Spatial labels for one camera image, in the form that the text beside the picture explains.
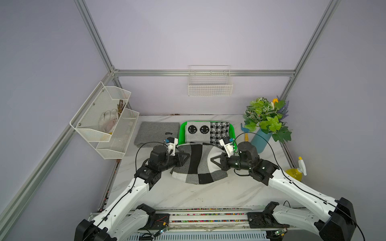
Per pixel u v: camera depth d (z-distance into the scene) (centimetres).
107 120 77
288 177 50
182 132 101
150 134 104
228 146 66
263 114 79
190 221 75
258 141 93
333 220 38
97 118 77
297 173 78
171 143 70
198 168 77
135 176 54
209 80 97
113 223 41
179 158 66
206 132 101
